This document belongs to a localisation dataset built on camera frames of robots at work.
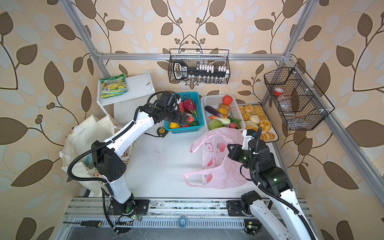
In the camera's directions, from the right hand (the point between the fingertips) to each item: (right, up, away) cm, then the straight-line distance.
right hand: (228, 147), depth 68 cm
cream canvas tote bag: (-74, -5, +5) cm, 74 cm away
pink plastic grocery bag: (-4, -10, -2) cm, 11 cm away
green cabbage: (-4, +10, +29) cm, 31 cm away
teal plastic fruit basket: (-15, +29, +47) cm, 57 cm away
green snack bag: (-60, +31, +13) cm, 69 cm away
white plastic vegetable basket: (-2, +27, +48) cm, 55 cm away
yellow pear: (-30, +9, +31) cm, 44 cm away
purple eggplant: (-3, +19, +46) cm, 50 cm away
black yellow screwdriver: (-64, -35, 0) cm, 73 cm away
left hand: (-23, +15, +15) cm, 32 cm away
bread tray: (+27, +14, +35) cm, 46 cm away
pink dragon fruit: (-20, +23, +43) cm, 53 cm away
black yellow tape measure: (-39, +4, +33) cm, 51 cm away
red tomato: (+8, +28, +43) cm, 52 cm away
